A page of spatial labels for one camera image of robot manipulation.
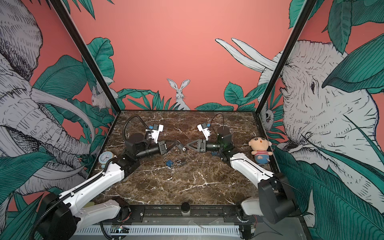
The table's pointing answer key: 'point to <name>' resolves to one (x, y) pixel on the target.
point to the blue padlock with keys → (170, 163)
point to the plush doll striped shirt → (261, 145)
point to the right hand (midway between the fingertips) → (187, 146)
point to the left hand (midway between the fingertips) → (177, 142)
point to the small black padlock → (180, 146)
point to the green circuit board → (120, 229)
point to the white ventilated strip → (162, 231)
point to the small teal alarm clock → (104, 157)
